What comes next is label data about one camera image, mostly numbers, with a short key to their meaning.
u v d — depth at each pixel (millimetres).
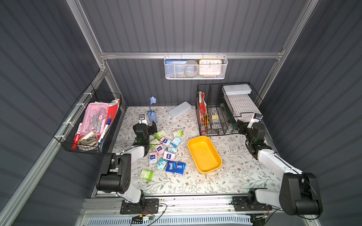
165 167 855
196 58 889
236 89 1018
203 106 1116
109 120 719
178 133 989
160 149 926
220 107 1125
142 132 706
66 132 609
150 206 730
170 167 846
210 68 886
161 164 864
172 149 928
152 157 889
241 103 942
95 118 722
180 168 846
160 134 1001
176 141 963
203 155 922
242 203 738
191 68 885
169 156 874
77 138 650
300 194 421
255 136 657
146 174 822
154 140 961
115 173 453
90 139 644
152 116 1053
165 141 961
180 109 1170
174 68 843
